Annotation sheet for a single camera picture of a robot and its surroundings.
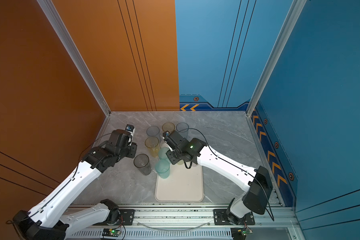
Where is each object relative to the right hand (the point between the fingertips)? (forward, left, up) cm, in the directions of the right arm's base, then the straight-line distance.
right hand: (171, 153), depth 76 cm
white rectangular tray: (-9, -6, -18) cm, 21 cm away
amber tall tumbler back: (+22, +3, -4) cm, 22 cm away
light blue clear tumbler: (+24, -6, -9) cm, 26 cm away
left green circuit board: (-31, +28, -20) cm, 47 cm away
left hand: (+4, +20, +4) cm, 21 cm away
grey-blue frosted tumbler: (+21, +14, -8) cm, 26 cm away
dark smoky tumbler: (-1, +17, -6) cm, 18 cm away
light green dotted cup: (-8, -6, +6) cm, 12 cm away
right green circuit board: (-31, -33, -21) cm, 50 cm away
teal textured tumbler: (+8, +7, -12) cm, 16 cm away
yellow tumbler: (+15, +14, -12) cm, 24 cm away
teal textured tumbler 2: (-1, +6, -16) cm, 17 cm away
